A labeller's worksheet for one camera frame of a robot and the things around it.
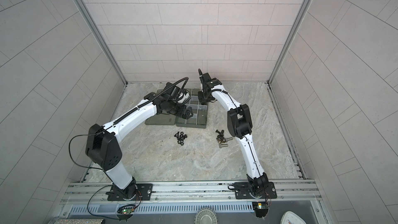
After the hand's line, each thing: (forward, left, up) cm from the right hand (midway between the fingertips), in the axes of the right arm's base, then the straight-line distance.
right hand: (201, 98), depth 101 cm
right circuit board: (-59, -24, -8) cm, 64 cm away
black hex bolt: (-23, -10, -6) cm, 26 cm away
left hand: (-16, +6, +10) cm, 20 cm away
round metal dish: (-60, +1, -6) cm, 61 cm away
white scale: (-63, -34, -4) cm, 72 cm away
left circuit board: (-57, +33, -2) cm, 66 cm away
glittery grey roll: (-59, +47, -1) cm, 76 cm away
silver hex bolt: (-29, -9, -6) cm, 30 cm away
